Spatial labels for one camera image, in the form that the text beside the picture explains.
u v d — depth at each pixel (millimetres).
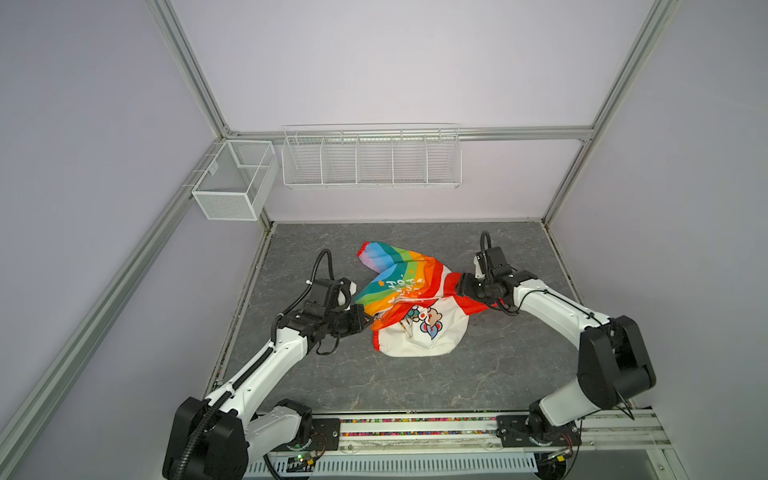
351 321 719
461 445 737
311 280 652
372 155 964
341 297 738
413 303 935
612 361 444
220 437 391
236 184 991
